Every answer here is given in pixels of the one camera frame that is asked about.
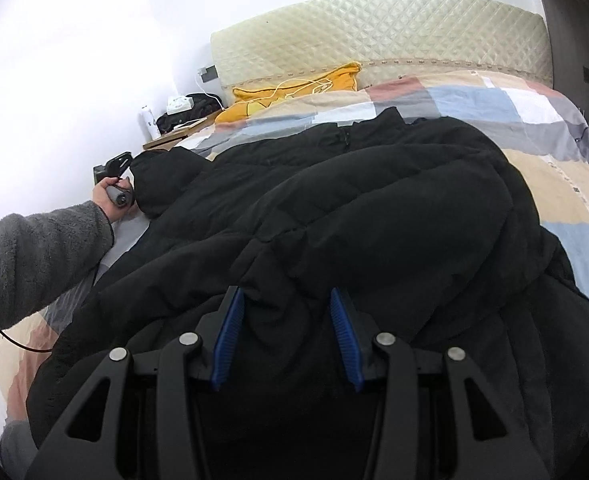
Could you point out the black puffer jacket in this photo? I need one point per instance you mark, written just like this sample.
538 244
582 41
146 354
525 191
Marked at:
428 228

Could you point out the cream quilted headboard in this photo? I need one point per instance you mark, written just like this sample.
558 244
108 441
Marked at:
388 38

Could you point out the blue jeans legs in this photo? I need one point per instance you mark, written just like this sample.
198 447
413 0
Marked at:
17 449

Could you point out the wooden nightstand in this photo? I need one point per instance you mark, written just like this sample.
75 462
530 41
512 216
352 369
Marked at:
169 140

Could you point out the plaid bed quilt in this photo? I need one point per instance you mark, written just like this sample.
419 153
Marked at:
541 132

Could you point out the left hand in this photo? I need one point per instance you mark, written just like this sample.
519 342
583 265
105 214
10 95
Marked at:
102 199

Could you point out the yellow pillow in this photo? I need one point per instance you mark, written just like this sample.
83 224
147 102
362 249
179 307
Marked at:
248 102

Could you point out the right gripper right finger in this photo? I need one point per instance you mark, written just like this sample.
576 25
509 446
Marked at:
436 416

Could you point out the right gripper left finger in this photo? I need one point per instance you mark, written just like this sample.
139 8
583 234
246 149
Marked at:
135 416

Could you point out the white tissue box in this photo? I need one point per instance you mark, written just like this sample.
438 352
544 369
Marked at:
179 104

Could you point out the white bottle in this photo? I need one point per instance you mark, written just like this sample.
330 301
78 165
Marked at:
150 123

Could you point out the wall socket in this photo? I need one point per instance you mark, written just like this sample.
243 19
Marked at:
208 73

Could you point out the black clothes on nightstand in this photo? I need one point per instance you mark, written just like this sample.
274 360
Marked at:
202 105

